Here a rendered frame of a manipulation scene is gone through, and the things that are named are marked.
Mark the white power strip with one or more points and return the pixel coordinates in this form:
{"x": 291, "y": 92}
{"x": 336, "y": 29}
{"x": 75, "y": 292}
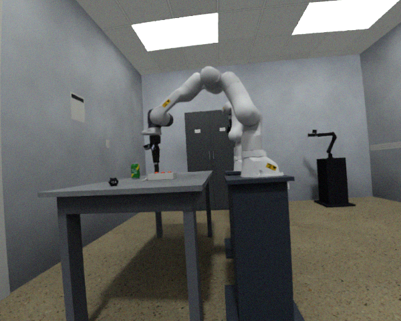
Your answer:
{"x": 159, "y": 176}

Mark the green drink can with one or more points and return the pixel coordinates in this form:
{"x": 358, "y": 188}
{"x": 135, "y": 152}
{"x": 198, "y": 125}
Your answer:
{"x": 135, "y": 171}

